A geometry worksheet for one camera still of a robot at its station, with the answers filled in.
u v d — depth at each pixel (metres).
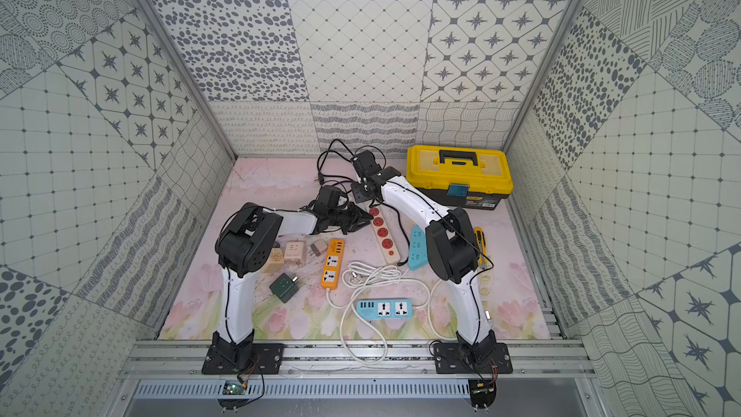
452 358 0.75
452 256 0.54
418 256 0.90
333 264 0.88
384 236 0.95
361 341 0.78
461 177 0.93
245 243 0.57
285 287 0.82
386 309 0.80
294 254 0.88
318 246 0.93
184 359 0.75
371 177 0.70
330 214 0.86
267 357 0.74
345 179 1.14
